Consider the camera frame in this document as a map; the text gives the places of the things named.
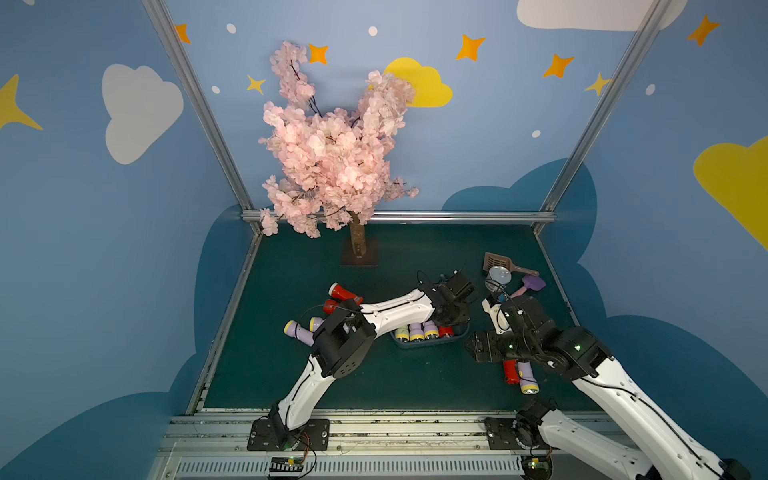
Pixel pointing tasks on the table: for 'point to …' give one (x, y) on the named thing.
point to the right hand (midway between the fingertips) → (483, 338)
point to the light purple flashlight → (416, 332)
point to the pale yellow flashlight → (402, 333)
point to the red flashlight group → (511, 372)
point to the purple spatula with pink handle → (530, 282)
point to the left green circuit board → (290, 464)
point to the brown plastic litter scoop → (494, 260)
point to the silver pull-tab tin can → (497, 277)
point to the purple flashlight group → (431, 331)
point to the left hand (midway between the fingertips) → (468, 315)
